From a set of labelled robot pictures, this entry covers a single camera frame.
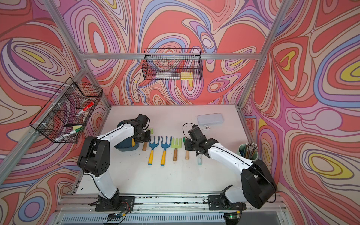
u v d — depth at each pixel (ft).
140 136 2.57
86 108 2.51
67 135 2.35
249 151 2.49
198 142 2.12
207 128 3.34
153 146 3.13
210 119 3.55
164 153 2.99
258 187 1.37
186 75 2.98
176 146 3.15
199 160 2.89
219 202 2.41
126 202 2.40
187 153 2.98
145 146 2.91
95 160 1.59
